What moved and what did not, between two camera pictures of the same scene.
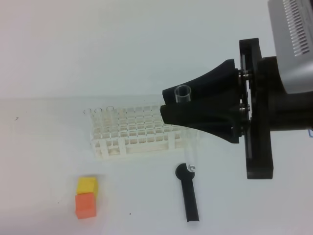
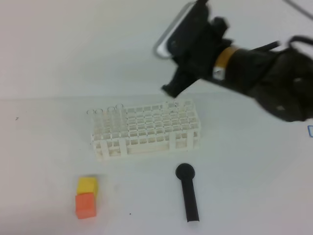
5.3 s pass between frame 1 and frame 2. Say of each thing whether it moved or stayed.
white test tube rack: stayed
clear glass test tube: moved
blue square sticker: stayed
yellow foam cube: stayed
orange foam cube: stayed
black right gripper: moved
